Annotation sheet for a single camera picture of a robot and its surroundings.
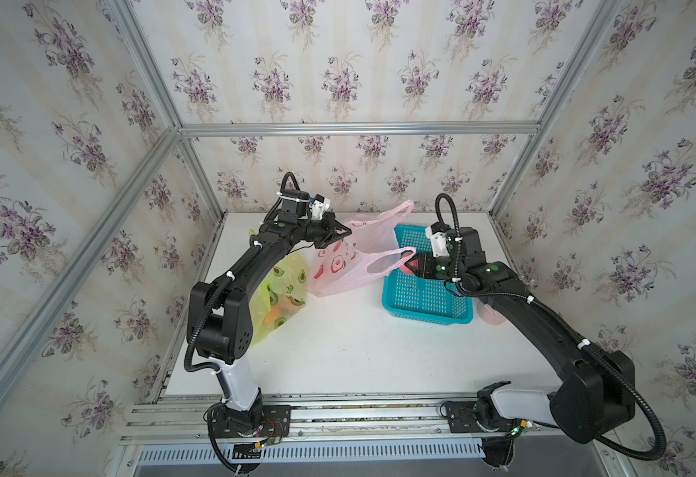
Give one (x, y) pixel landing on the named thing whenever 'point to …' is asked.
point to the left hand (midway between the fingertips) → (352, 231)
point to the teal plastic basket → (411, 296)
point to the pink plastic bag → (369, 252)
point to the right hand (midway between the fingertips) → (417, 262)
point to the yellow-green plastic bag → (281, 290)
